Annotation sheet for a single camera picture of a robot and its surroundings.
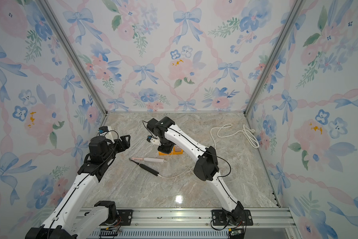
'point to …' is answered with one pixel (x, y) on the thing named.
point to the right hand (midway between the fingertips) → (170, 147)
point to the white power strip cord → (249, 139)
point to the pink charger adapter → (177, 149)
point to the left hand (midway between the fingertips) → (125, 136)
